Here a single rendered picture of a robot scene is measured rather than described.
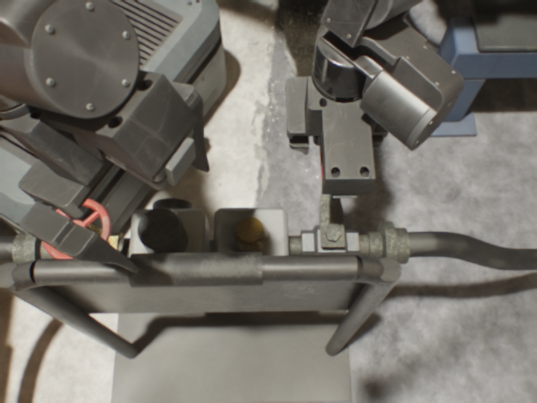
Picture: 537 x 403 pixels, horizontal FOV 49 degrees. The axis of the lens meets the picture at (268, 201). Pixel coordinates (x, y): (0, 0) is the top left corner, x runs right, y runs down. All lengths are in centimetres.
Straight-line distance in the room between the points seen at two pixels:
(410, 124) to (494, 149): 82
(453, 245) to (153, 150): 46
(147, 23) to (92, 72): 78
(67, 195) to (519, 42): 88
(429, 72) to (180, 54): 63
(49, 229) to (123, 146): 13
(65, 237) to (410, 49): 30
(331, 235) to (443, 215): 59
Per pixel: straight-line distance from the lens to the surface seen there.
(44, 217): 42
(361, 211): 117
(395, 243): 67
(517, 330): 119
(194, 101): 42
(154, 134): 31
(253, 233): 61
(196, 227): 66
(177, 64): 103
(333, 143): 52
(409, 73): 48
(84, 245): 39
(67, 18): 28
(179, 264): 53
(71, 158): 36
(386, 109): 49
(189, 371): 109
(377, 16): 46
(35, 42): 28
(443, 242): 69
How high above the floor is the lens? 108
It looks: 68 degrees down
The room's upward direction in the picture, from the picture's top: straight up
